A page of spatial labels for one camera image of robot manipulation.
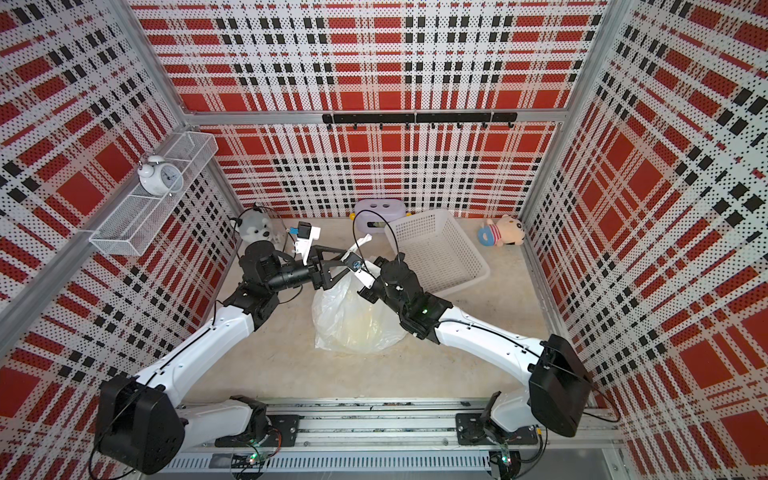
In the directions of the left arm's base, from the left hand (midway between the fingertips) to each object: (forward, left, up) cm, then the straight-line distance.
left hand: (353, 259), depth 72 cm
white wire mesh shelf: (+22, +72, -8) cm, 75 cm away
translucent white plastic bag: (-8, +4, -17) cm, 20 cm away
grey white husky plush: (+22, +35, -11) cm, 43 cm away
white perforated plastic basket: (+24, -27, -31) cm, 48 cm away
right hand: (+1, -3, -2) cm, 4 cm away
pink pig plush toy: (+31, -51, -24) cm, 64 cm away
